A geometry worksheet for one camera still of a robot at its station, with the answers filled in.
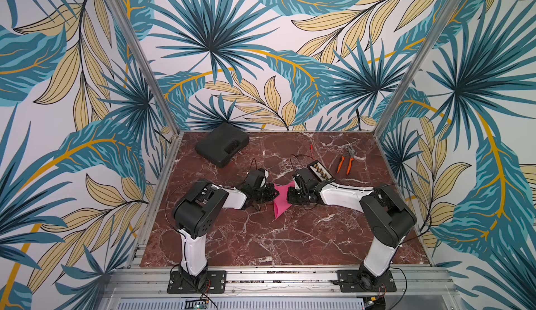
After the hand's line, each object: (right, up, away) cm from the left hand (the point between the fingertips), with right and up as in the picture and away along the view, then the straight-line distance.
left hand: (279, 194), depth 95 cm
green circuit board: (-29, -33, -23) cm, 50 cm away
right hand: (+4, -1, 0) cm, 4 cm away
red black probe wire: (+18, +21, +19) cm, 34 cm away
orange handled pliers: (+39, +19, +16) cm, 46 cm away
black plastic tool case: (-29, +23, +12) cm, 39 cm away
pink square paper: (0, -3, -3) cm, 4 cm away
